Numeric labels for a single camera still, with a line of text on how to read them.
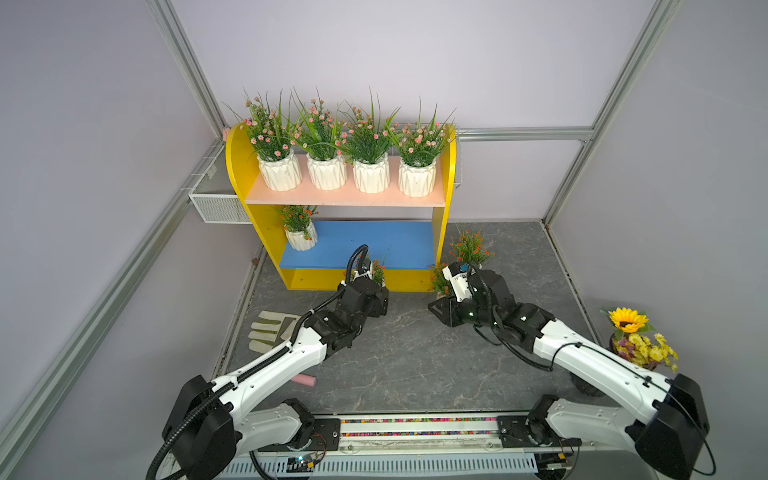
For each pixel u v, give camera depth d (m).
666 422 0.38
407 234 0.96
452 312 0.66
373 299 0.61
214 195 0.79
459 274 0.68
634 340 0.63
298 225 0.87
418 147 0.62
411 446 0.74
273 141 0.63
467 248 0.94
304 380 0.82
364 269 0.67
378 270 0.75
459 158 0.89
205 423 0.39
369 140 0.63
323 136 0.63
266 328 0.90
